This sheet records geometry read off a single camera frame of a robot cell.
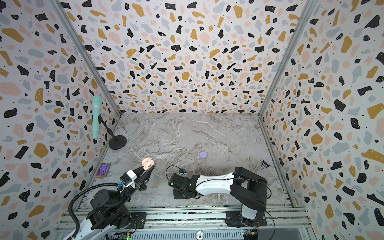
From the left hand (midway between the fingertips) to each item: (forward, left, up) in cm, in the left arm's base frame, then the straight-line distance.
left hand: (151, 163), depth 63 cm
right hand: (-5, -7, -26) cm, 27 cm away
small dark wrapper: (+10, -60, -25) cm, 65 cm away
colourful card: (+10, +38, -28) cm, 48 cm away
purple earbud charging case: (+19, -23, -28) cm, 41 cm away
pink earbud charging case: (-1, +1, +1) cm, 2 cm away
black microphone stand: (+30, +35, -28) cm, 54 cm away
